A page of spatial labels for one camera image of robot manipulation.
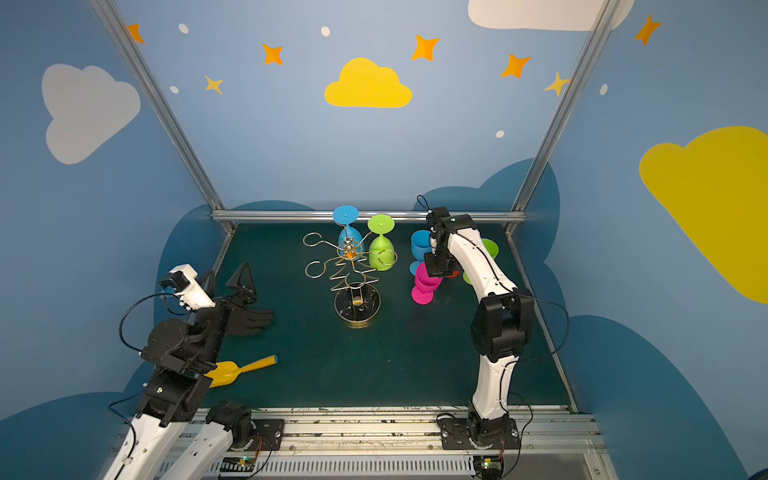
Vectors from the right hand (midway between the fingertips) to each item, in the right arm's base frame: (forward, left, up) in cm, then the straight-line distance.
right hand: (443, 270), depth 89 cm
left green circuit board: (-50, +51, -17) cm, 74 cm away
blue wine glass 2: (-5, +26, +18) cm, 32 cm away
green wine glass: (+2, +19, +6) cm, 20 cm away
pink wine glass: (0, +5, -15) cm, 16 cm away
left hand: (-18, +50, +22) cm, 58 cm away
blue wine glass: (+11, +7, -1) cm, 13 cm away
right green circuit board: (-47, -11, -19) cm, 52 cm away
